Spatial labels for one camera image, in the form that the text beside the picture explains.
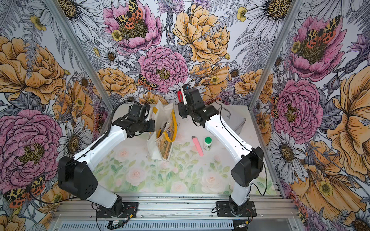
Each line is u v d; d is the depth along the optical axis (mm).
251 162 436
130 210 748
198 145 992
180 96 795
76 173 420
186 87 679
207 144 907
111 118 666
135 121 637
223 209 739
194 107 578
